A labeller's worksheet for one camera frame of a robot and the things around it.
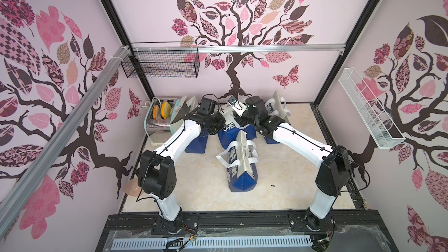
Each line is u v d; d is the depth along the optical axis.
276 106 0.90
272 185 0.85
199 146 0.89
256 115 0.62
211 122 0.73
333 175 0.45
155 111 0.90
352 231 0.73
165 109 0.92
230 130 0.85
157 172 0.47
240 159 0.70
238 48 0.93
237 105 0.69
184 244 0.68
